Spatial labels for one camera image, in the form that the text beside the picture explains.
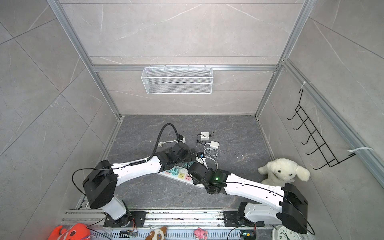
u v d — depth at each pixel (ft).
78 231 2.09
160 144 3.30
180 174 2.81
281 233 2.20
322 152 2.06
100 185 1.44
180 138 2.48
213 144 3.31
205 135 3.40
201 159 2.22
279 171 2.35
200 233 2.22
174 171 2.69
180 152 2.14
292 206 1.29
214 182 1.76
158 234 2.20
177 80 3.29
